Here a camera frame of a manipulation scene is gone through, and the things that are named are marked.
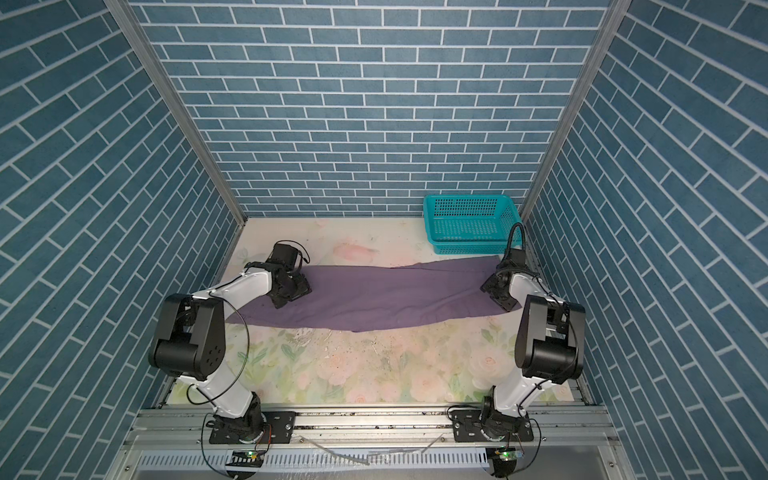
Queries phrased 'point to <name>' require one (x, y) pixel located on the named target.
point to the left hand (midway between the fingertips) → (302, 291)
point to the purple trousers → (354, 297)
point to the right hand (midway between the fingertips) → (492, 289)
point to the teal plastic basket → (466, 224)
